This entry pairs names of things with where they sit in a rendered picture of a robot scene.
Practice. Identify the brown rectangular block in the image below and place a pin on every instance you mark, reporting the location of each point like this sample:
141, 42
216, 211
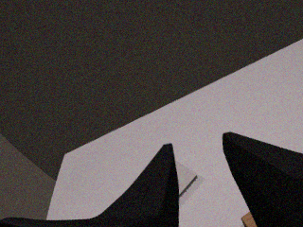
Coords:
248, 220

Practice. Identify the grey flat square slab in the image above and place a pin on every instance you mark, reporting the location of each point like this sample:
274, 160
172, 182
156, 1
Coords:
185, 178

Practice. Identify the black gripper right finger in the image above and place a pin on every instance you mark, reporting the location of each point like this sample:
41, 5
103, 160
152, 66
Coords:
270, 180

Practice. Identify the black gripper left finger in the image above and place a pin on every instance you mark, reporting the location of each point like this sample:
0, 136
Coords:
151, 201

